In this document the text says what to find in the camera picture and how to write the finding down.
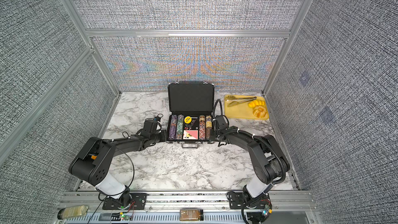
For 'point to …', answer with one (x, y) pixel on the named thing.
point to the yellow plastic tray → (245, 107)
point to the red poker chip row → (202, 127)
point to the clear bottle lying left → (64, 213)
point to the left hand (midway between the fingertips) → (171, 136)
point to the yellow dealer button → (187, 119)
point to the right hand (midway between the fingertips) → (212, 134)
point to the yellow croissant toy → (256, 102)
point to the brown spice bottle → (191, 214)
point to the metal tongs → (239, 100)
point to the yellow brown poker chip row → (208, 126)
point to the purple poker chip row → (173, 127)
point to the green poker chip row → (179, 129)
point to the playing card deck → (192, 134)
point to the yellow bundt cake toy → (259, 111)
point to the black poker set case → (193, 99)
